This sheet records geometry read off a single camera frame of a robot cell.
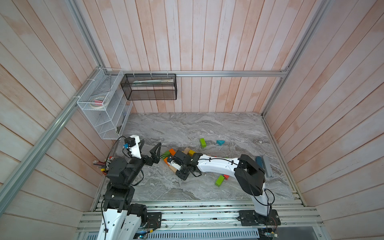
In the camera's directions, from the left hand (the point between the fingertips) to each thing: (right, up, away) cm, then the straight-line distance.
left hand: (153, 144), depth 67 cm
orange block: (+5, -8, +31) cm, 33 cm away
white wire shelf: (-26, +11, +11) cm, 30 cm away
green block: (+26, -3, +35) cm, 44 cm away
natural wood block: (+15, -8, +30) cm, 34 cm away
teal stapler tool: (+62, -14, +27) cm, 69 cm away
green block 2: (+34, -23, +17) cm, 44 cm away
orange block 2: (+4, -10, +12) cm, 17 cm away
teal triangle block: (+39, -3, +35) cm, 52 cm away
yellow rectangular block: (+18, -9, +31) cm, 37 cm away
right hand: (+11, -19, +22) cm, 31 cm away
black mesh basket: (-11, +37, +37) cm, 54 cm away
